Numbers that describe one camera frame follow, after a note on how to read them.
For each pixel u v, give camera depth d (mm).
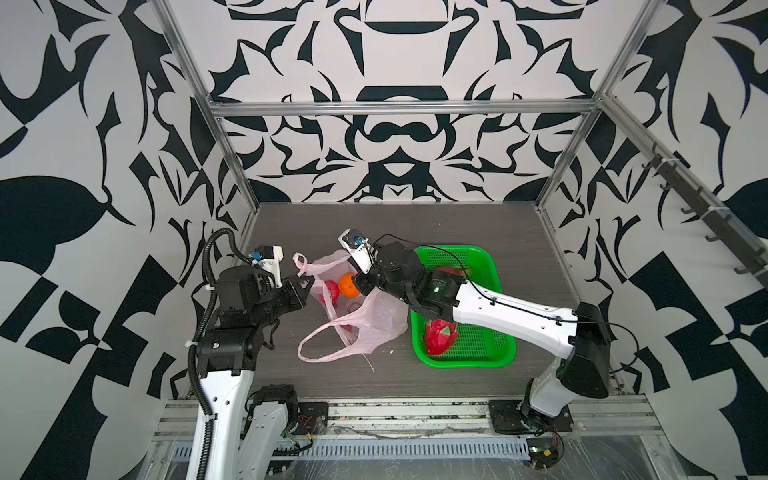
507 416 745
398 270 510
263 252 596
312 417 723
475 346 850
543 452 709
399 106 924
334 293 852
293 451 717
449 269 949
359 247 573
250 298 511
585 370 402
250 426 578
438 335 793
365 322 661
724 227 546
